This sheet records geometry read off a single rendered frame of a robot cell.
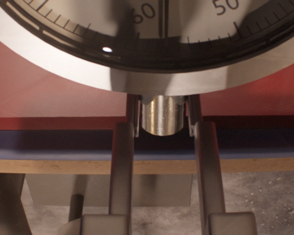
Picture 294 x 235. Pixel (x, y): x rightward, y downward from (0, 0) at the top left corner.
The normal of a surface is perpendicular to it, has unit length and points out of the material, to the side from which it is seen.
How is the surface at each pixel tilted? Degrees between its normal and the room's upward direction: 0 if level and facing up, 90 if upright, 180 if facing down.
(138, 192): 0
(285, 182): 0
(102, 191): 0
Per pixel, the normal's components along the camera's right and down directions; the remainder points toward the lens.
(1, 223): 0.17, 0.02
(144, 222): 0.00, 0.69
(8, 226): 0.62, -0.11
